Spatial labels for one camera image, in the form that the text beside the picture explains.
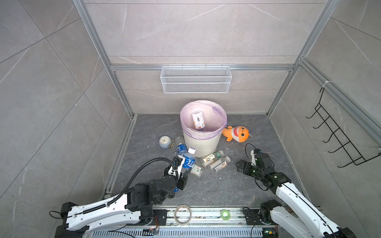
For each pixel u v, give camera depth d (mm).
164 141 982
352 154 613
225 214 748
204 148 850
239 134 980
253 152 768
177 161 542
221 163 878
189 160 633
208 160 881
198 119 891
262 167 623
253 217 730
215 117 896
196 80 1004
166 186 487
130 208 468
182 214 760
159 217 734
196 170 834
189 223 718
